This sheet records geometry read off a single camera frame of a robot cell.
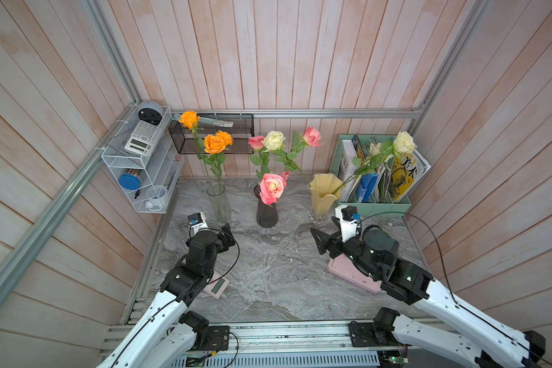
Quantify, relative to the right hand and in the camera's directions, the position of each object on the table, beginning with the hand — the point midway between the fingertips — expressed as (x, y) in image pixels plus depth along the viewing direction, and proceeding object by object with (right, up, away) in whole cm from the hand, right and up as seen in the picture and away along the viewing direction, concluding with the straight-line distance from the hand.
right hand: (320, 222), depth 68 cm
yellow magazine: (+45, +19, +31) cm, 58 cm away
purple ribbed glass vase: (-17, -1, +42) cm, 46 cm away
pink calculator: (-35, -26, +16) cm, 47 cm away
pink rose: (-19, +22, +18) cm, 34 cm away
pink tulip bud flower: (-10, +15, +12) cm, 22 cm away
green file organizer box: (+43, +3, +34) cm, 55 cm away
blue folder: (+25, +12, +28) cm, 39 cm away
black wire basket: (-28, +37, +26) cm, 54 cm away
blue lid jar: (-63, +13, +9) cm, 65 cm away
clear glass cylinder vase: (-37, +5, +31) cm, 48 cm away
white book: (+16, +19, +23) cm, 34 cm away
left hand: (-33, -4, +9) cm, 35 cm away
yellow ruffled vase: (+8, +11, +28) cm, 31 cm away
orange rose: (-36, +23, +14) cm, 45 cm away
